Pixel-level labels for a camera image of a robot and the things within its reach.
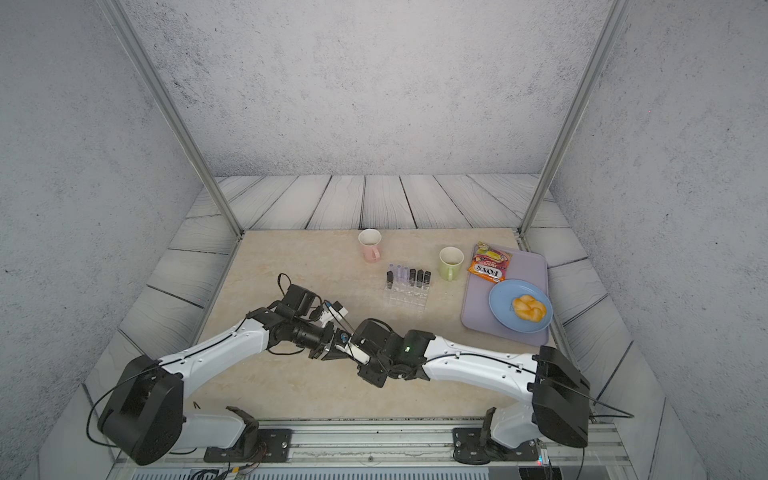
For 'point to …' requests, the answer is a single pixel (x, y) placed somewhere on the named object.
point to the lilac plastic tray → (476, 312)
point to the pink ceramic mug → (370, 241)
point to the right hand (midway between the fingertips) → (366, 362)
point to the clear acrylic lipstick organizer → (407, 287)
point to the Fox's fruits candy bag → (489, 263)
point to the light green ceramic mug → (450, 263)
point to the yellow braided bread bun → (530, 308)
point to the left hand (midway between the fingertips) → (355, 356)
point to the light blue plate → (501, 304)
